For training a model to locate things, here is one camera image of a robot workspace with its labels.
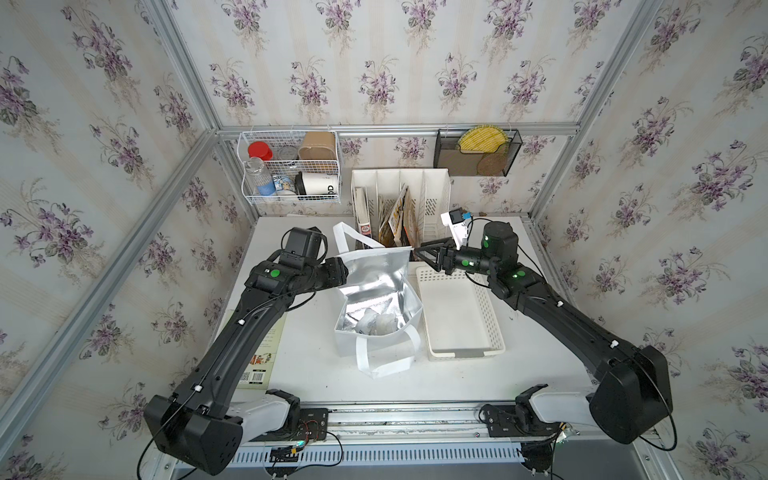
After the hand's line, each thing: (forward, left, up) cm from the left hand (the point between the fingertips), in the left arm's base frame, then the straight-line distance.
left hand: (346, 275), depth 74 cm
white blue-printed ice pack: (-5, -6, -18) cm, 20 cm away
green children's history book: (-16, +25, -24) cm, 38 cm away
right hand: (+4, -19, +6) cm, 21 cm away
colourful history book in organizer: (+36, -20, -17) cm, 45 cm away
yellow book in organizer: (+23, -14, -2) cm, 27 cm away
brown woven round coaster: (+39, -46, +7) cm, 61 cm away
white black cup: (+33, +12, +3) cm, 35 cm away
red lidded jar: (+41, +29, +10) cm, 51 cm away
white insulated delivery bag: (+10, -8, -18) cm, 22 cm away
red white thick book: (+27, -3, -4) cm, 28 cm away
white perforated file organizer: (+38, -27, -3) cm, 47 cm away
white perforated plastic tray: (0, -34, -23) cm, 41 cm away
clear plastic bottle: (+30, +27, +8) cm, 41 cm away
